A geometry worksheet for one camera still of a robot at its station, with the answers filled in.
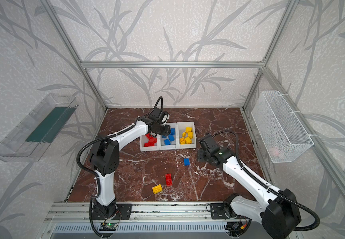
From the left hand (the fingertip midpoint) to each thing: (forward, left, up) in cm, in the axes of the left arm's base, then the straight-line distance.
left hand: (168, 130), depth 95 cm
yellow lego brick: (-4, -13, -6) cm, 14 cm away
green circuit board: (-50, +27, -12) cm, 58 cm away
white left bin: (-3, +17, -7) cm, 18 cm away
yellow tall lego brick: (+1, -14, -6) cm, 15 cm away
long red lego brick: (-28, -1, -7) cm, 29 cm away
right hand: (-17, -19, +3) cm, 26 cm away
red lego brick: (-6, +13, -7) cm, 16 cm away
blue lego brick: (+3, -2, -6) cm, 7 cm away
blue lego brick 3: (-17, -12, -9) cm, 22 cm away
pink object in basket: (-21, -55, +12) cm, 60 cm away
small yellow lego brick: (+2, -10, -7) cm, 12 cm away
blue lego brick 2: (+1, +4, -8) cm, 9 cm away
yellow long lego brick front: (+6, -13, -7) cm, 16 cm away
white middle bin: (-6, -3, -8) cm, 10 cm away
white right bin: (+7, -8, -6) cm, 12 cm away
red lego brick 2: (-3, +11, -7) cm, 13 cm away
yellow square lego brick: (-4, -9, -6) cm, 11 cm away
